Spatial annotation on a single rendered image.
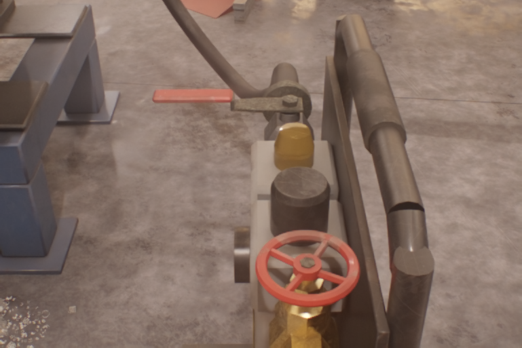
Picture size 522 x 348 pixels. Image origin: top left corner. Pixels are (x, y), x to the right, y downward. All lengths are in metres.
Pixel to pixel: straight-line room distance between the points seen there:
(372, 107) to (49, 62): 0.91
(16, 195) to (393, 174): 0.82
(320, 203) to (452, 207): 0.85
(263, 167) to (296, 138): 0.05
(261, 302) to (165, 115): 1.08
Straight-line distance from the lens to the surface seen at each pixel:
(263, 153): 0.66
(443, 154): 1.52
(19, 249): 1.26
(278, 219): 0.55
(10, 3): 1.56
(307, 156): 0.63
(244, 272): 0.57
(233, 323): 1.11
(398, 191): 0.45
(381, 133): 0.50
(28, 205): 1.19
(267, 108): 0.71
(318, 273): 0.48
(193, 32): 1.29
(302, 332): 0.50
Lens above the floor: 0.84
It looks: 35 degrees down
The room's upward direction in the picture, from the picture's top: straight up
